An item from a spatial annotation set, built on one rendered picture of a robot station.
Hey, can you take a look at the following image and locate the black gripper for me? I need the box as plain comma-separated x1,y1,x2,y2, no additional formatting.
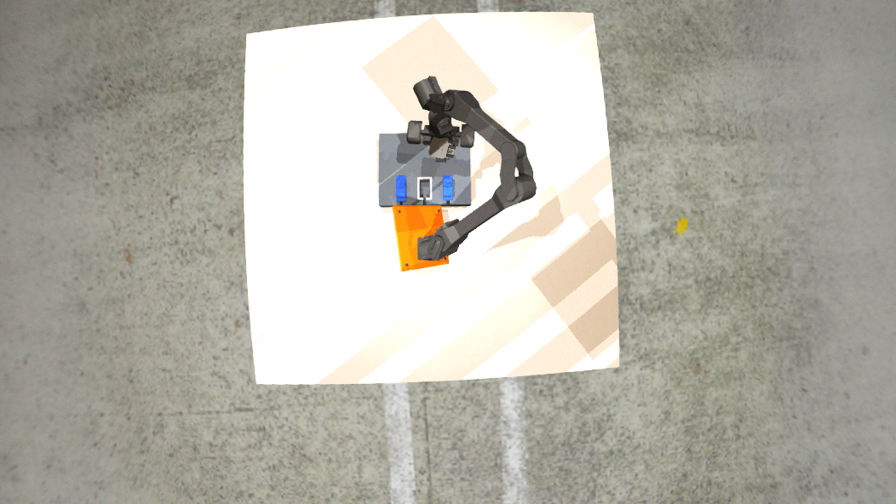
406,120,475,148

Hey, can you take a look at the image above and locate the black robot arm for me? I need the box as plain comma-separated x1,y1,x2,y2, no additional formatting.
413,76,537,261

